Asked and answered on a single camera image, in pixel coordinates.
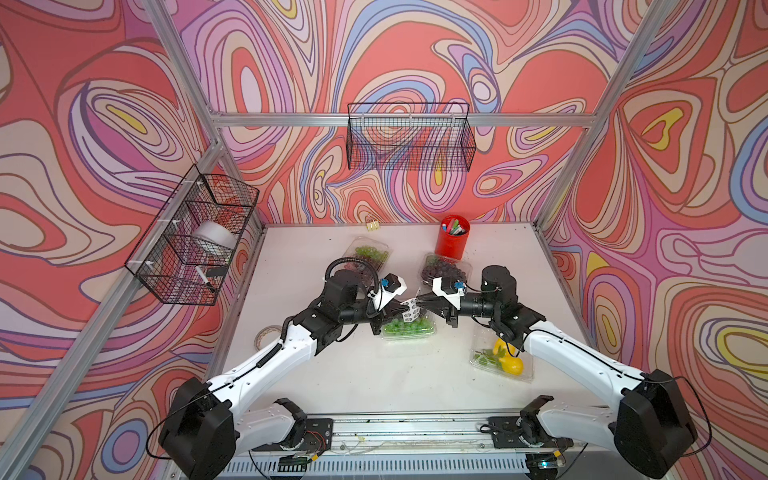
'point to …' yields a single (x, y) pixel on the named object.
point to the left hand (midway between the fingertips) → (408, 309)
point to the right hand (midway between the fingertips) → (420, 305)
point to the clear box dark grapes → (435, 265)
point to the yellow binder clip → (372, 226)
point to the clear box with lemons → (490, 352)
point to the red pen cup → (452, 237)
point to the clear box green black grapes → (399, 329)
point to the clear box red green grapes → (374, 252)
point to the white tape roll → (215, 238)
